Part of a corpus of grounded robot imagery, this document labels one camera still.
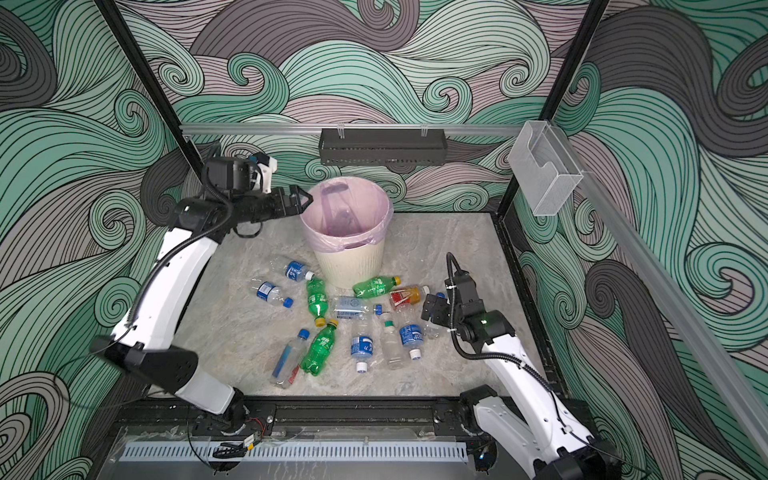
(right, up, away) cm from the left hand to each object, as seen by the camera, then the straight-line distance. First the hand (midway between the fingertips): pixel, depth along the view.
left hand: (301, 196), depth 70 cm
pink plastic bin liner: (+16, 0, +22) cm, 28 cm away
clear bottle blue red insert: (-7, -46, +10) cm, 47 cm away
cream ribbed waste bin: (+8, -20, +17) cm, 27 cm away
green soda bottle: (0, -29, +20) cm, 35 cm away
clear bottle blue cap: (-16, -27, +22) cm, 38 cm away
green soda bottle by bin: (+17, -26, +23) cm, 39 cm away
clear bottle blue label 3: (+14, -40, +9) cm, 43 cm away
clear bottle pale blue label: (+10, -31, +18) cm, 37 cm away
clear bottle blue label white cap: (-8, -22, +27) cm, 36 cm away
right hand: (+36, -30, +10) cm, 47 cm away
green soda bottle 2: (+2, -41, +9) cm, 42 cm away
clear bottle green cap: (+23, -42, +16) cm, 50 cm away
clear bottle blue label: (+34, -36, +13) cm, 51 cm away
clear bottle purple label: (+7, -5, +22) cm, 24 cm away
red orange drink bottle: (+26, -29, +20) cm, 43 cm away
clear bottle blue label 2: (+28, -38, +11) cm, 48 cm away
